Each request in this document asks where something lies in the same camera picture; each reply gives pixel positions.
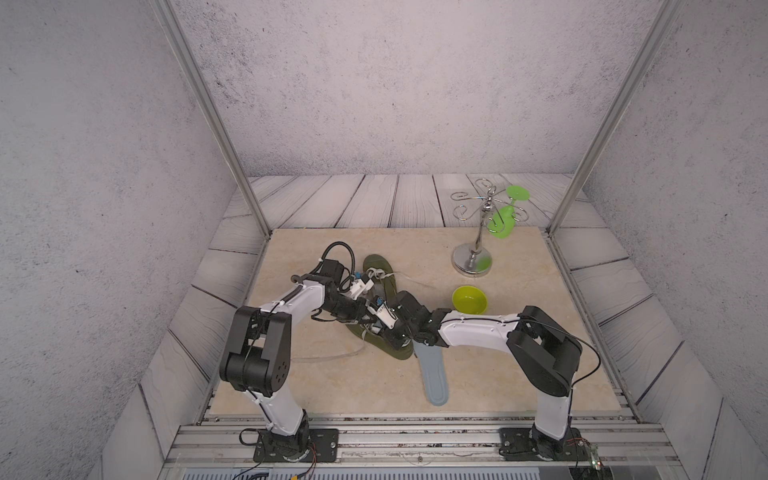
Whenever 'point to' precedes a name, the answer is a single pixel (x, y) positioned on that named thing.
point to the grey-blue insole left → (434, 372)
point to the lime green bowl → (470, 300)
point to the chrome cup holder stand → (494, 207)
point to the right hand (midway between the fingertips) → (381, 332)
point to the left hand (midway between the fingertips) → (378, 320)
